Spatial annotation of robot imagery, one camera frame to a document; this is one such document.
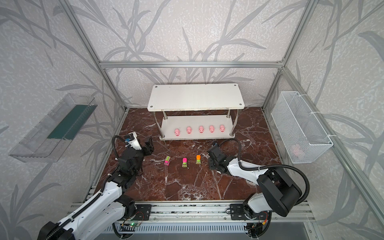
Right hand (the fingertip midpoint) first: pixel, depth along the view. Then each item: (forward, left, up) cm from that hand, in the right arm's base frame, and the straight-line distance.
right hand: (213, 156), depth 91 cm
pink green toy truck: (-4, +28, +1) cm, 28 cm away
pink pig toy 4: (+17, +1, +6) cm, 18 cm away
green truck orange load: (-2, +9, 0) cm, 9 cm away
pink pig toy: (+14, +23, +6) cm, 28 cm away
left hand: (+4, +36, +19) cm, 40 cm away
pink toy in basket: (-5, -41, +18) cm, 44 cm away
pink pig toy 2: (+15, +15, +6) cm, 22 cm away
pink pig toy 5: (+18, -7, +5) cm, 19 cm away
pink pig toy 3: (+17, +7, +5) cm, 19 cm away
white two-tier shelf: (+19, +4, +32) cm, 37 cm away
